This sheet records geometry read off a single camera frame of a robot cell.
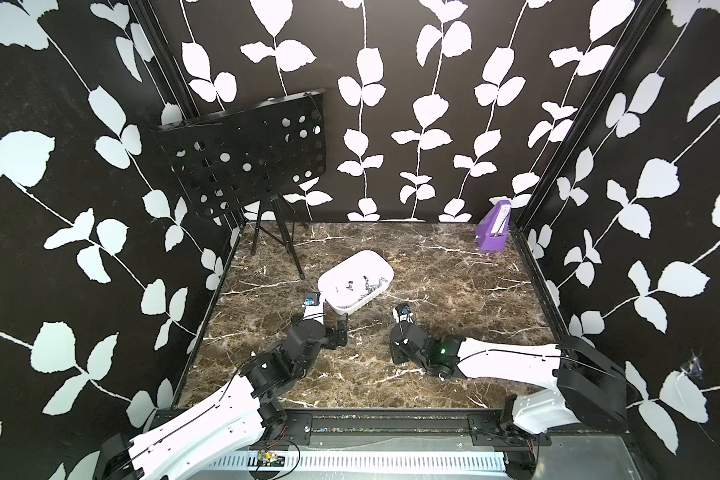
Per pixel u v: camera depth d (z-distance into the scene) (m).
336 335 0.70
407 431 0.75
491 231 1.08
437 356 0.60
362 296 0.95
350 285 1.01
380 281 1.01
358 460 0.70
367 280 1.02
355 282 1.01
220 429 0.57
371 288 1.00
